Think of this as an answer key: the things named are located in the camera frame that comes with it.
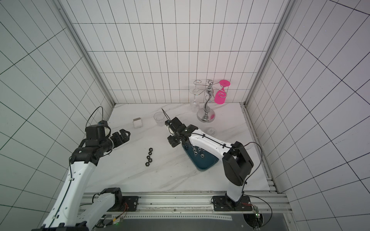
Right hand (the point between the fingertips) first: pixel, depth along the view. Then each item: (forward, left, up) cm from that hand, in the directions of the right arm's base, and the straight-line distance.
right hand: (168, 140), depth 85 cm
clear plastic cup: (+24, +12, -8) cm, 28 cm away
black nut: (-2, +13, -10) cm, 16 cm away
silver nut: (0, -16, -11) cm, 19 cm away
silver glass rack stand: (+31, -24, -12) cm, 41 cm away
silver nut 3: (-3, -17, -10) cm, 20 cm away
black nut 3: (-11, +13, -11) cm, 20 cm away
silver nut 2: (+1, -19, -10) cm, 22 cm away
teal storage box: (-7, -21, -10) cm, 24 cm away
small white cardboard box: (+20, +28, -10) cm, 36 cm away
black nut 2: (-7, +14, -11) cm, 19 cm away
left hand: (-6, +23, +9) cm, 25 cm away
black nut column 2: (-9, +11, -10) cm, 18 cm away
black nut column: (-4, +13, -11) cm, 18 cm away
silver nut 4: (-4, -21, -11) cm, 24 cm away
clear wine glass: (+25, -15, +4) cm, 30 cm away
